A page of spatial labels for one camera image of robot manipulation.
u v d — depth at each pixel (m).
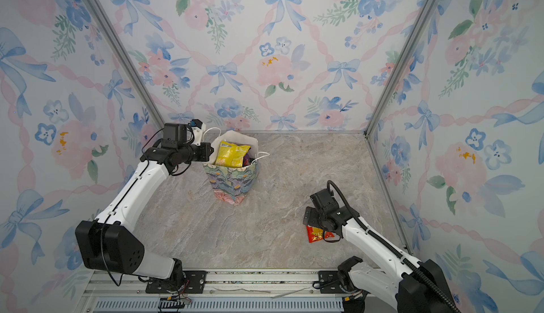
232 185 0.82
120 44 0.85
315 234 0.84
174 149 0.61
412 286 0.40
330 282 0.73
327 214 0.64
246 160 0.83
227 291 0.73
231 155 0.83
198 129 0.72
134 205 0.46
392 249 0.46
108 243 0.41
